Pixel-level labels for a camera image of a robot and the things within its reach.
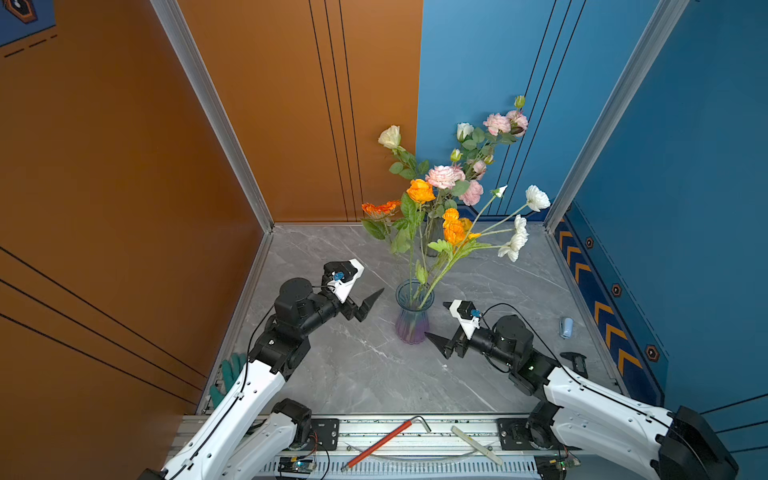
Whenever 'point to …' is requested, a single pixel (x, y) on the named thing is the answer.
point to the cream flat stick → (475, 445)
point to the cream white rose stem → (409, 167)
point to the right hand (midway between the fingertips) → (438, 318)
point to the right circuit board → (552, 467)
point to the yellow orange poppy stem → (436, 279)
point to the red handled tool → (383, 440)
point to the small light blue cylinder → (568, 328)
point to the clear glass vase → (433, 230)
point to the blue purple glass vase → (414, 297)
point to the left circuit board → (294, 464)
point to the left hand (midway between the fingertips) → (367, 271)
